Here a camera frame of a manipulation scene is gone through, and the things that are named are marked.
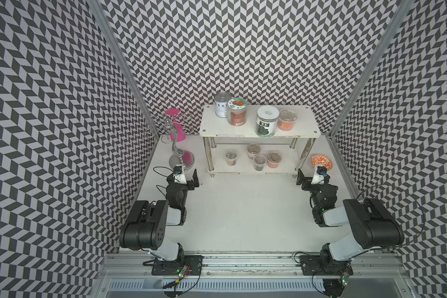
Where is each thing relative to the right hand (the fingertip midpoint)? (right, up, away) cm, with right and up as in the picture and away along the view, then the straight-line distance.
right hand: (308, 171), depth 90 cm
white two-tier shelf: (-34, +11, +15) cm, 38 cm away
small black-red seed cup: (-24, +5, +2) cm, 24 cm away
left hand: (-60, 0, +1) cm, 60 cm away
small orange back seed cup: (-27, +11, +7) cm, 29 cm away
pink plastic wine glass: (-64, +19, +1) cm, 67 cm away
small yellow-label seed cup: (-38, +6, +3) cm, 39 cm away
